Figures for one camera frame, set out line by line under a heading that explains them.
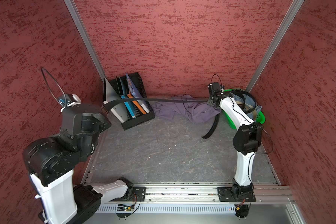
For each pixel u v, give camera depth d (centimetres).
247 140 55
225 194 73
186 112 103
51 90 62
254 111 98
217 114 95
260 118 99
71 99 39
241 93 110
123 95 81
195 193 76
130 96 83
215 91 74
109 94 84
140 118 99
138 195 74
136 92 110
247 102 103
